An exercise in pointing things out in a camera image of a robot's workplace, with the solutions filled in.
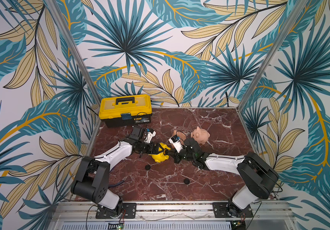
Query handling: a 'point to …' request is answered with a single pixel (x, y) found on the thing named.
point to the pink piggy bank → (201, 135)
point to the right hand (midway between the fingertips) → (167, 151)
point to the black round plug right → (186, 181)
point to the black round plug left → (147, 166)
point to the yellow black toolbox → (125, 110)
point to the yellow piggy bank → (159, 157)
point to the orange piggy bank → (181, 136)
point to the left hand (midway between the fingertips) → (157, 151)
